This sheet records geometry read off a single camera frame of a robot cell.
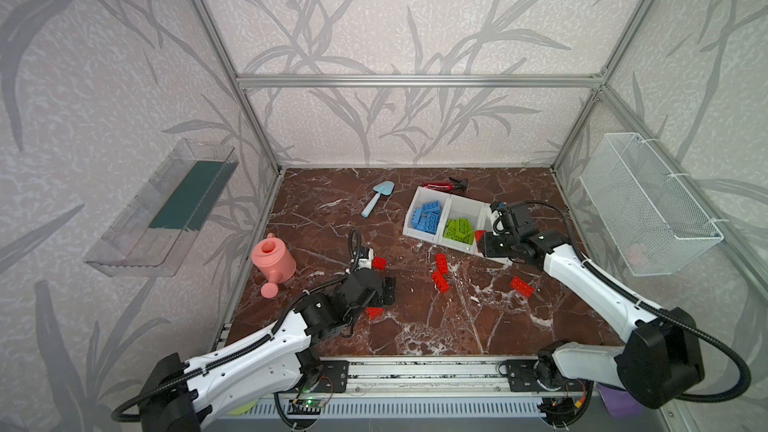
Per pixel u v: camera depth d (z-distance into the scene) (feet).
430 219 3.27
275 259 2.71
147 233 2.08
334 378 2.39
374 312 2.70
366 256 2.29
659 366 1.34
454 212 3.45
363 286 1.88
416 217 3.34
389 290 2.31
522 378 2.40
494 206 2.54
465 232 3.14
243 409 1.69
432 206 3.42
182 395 1.32
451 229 3.18
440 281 2.90
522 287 2.91
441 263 3.03
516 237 2.06
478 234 3.11
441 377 2.47
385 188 3.67
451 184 3.67
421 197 3.50
